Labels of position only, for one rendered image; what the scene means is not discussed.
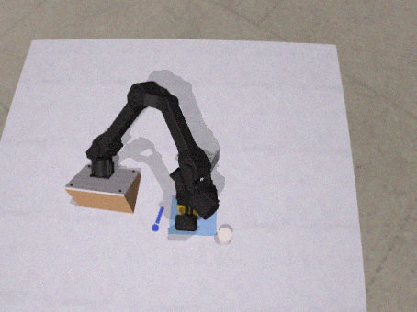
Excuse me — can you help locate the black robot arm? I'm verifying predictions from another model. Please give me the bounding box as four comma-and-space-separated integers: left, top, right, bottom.
86, 81, 219, 220

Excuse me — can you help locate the grey cylinder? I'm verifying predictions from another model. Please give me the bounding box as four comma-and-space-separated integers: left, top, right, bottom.
218, 228, 232, 245

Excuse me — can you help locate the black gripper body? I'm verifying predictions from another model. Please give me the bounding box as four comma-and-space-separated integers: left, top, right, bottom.
175, 194, 197, 231

